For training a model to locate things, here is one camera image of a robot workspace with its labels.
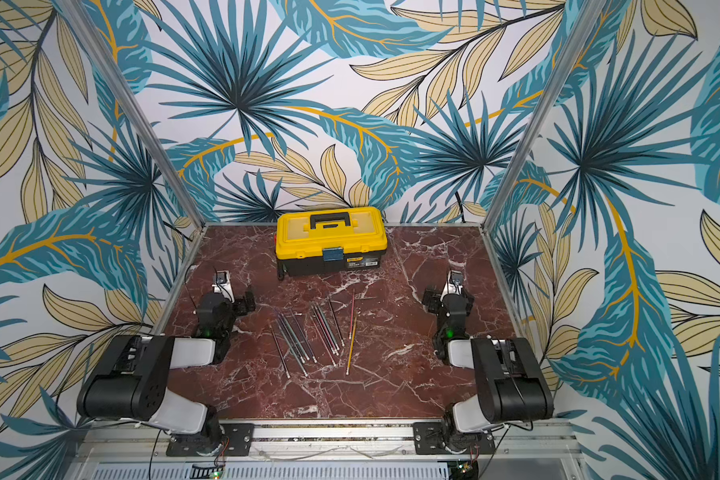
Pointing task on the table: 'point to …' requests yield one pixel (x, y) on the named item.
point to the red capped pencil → (335, 348)
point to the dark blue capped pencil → (324, 340)
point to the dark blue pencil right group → (336, 322)
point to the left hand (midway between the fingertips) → (235, 289)
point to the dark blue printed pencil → (302, 360)
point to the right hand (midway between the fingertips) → (450, 286)
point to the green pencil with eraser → (297, 342)
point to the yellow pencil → (351, 347)
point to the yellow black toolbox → (326, 240)
